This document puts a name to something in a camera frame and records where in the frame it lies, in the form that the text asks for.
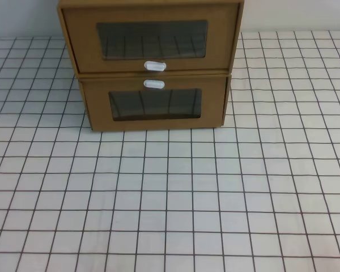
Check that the lower brown cardboard shoebox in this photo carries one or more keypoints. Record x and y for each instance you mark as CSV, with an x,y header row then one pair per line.
x,y
124,104

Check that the white drawer handle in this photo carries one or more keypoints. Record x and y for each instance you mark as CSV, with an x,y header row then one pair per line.
x,y
155,66
155,84

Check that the brown cardboard drawer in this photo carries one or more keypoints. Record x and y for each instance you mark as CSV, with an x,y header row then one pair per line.
x,y
150,39

